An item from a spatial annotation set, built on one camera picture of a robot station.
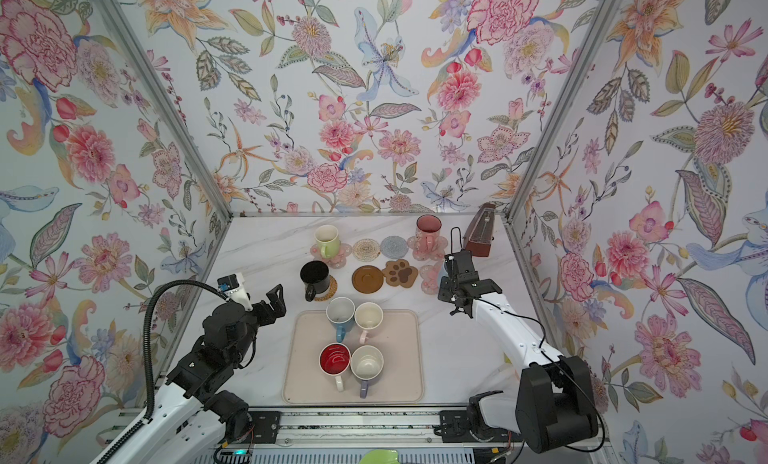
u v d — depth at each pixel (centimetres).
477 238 104
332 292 99
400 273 104
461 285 65
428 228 104
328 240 101
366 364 84
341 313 91
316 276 92
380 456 77
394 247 110
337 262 107
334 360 82
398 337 91
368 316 88
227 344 56
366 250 110
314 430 75
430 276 103
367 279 101
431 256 107
